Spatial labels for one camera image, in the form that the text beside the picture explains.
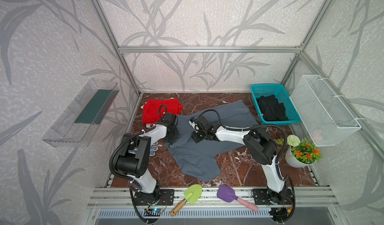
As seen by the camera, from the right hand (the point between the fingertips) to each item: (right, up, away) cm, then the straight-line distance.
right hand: (192, 131), depth 95 cm
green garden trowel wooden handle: (+2, -27, -21) cm, 34 cm away
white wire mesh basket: (+60, +11, -32) cm, 69 cm away
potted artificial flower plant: (+56, -8, -20) cm, 60 cm away
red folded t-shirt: (-32, +14, +16) cm, 39 cm away
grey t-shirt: (+4, -15, -10) cm, 18 cm away
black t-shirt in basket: (+55, +14, +7) cm, 57 cm away
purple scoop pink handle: (+19, -28, -21) cm, 40 cm away
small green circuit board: (-17, -35, -24) cm, 45 cm away
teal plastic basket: (+66, +24, +14) cm, 72 cm away
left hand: (-10, 0, +1) cm, 10 cm away
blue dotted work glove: (-24, -9, -4) cm, 26 cm away
